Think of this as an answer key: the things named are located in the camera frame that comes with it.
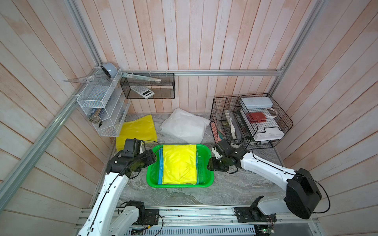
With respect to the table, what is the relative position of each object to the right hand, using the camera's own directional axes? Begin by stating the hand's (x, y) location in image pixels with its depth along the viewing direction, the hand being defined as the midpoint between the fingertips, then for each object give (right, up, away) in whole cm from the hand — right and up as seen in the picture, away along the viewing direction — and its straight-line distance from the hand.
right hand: (209, 166), depth 84 cm
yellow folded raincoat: (-46, +21, +24) cm, 56 cm away
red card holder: (+29, +29, +3) cm, 41 cm away
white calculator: (-43, +47, +13) cm, 65 cm away
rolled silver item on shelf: (-63, +27, -7) cm, 69 cm away
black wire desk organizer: (+16, +27, +14) cm, 34 cm away
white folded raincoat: (-13, +23, +23) cm, 35 cm away
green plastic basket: (-2, -7, +1) cm, 7 cm away
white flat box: (+38, +19, +1) cm, 43 cm away
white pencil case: (+34, +40, +12) cm, 54 cm away
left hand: (-32, +6, -9) cm, 33 cm away
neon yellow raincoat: (-17, +2, -2) cm, 18 cm away
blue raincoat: (-28, +2, 0) cm, 28 cm away
